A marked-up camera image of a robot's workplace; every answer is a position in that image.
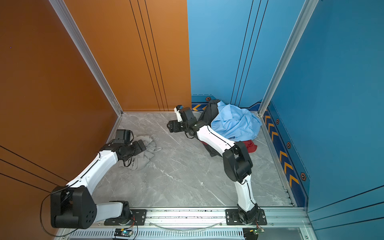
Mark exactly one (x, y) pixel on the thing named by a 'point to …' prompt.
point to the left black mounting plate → (139, 217)
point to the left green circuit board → (123, 232)
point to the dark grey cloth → (206, 118)
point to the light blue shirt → (237, 124)
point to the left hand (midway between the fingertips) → (139, 147)
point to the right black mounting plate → (232, 218)
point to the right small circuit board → (251, 233)
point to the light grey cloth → (140, 160)
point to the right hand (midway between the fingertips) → (171, 124)
